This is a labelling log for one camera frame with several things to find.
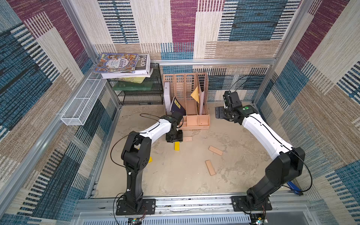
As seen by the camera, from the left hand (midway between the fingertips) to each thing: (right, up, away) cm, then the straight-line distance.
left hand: (178, 140), depth 94 cm
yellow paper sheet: (+11, +30, -3) cm, 31 cm away
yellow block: (-1, -4, +1) cm, 5 cm away
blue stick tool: (+64, -24, -14) cm, 70 cm away
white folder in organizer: (-8, +28, +5) cm, 30 cm away
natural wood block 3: (+20, -17, -9) cm, 28 cm away
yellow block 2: (-17, -11, -6) cm, 21 cm away
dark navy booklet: (-2, +23, +10) cm, 25 cm away
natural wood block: (+6, 0, +5) cm, 8 cm away
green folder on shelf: (-32, +36, +2) cm, 48 cm away
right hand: (+27, +20, -10) cm, 35 cm away
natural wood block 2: (+24, -7, -2) cm, 25 cm away
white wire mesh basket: (-50, +19, -23) cm, 58 cm away
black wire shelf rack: (-26, +31, +25) cm, 48 cm away
